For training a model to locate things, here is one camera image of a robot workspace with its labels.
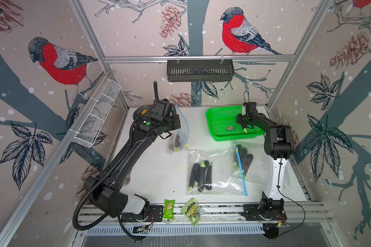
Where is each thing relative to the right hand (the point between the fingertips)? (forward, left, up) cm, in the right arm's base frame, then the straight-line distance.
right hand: (241, 117), depth 110 cm
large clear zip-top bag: (-40, +23, -3) cm, 47 cm away
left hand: (-25, +41, +26) cm, 54 cm away
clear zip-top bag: (-29, +39, +20) cm, 53 cm away
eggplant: (-29, +44, +8) cm, 53 cm away
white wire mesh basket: (-26, +92, +16) cm, 97 cm away
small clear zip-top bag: (-36, +1, -1) cm, 36 cm away
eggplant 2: (-45, +30, +1) cm, 53 cm away
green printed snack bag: (-61, +34, -2) cm, 69 cm away
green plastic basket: (-4, +13, -3) cm, 14 cm away
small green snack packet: (-60, +45, -2) cm, 75 cm away
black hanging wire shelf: (+21, +43, +25) cm, 54 cm away
